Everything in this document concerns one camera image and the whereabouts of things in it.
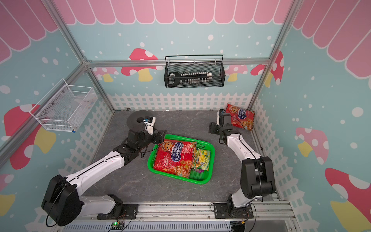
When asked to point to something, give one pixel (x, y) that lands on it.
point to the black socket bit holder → (175, 78)
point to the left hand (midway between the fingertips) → (161, 131)
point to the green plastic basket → (204, 177)
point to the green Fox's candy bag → (201, 160)
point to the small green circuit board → (117, 225)
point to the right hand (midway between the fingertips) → (214, 124)
